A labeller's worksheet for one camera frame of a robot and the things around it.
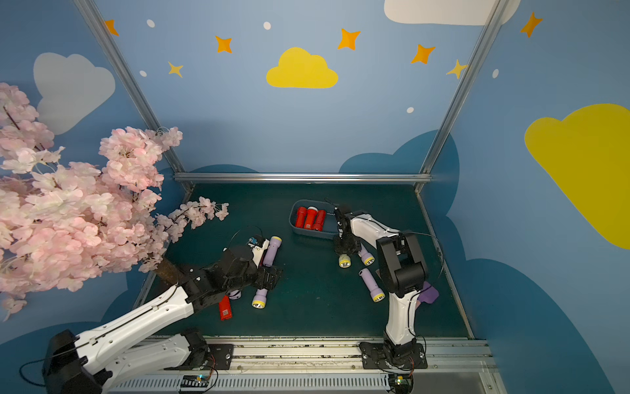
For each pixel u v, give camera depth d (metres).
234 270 0.58
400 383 0.73
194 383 0.73
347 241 0.84
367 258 0.93
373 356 0.75
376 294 0.85
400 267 0.53
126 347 0.44
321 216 1.07
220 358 0.74
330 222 1.10
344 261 0.93
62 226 0.45
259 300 0.83
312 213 1.08
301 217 1.07
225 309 0.81
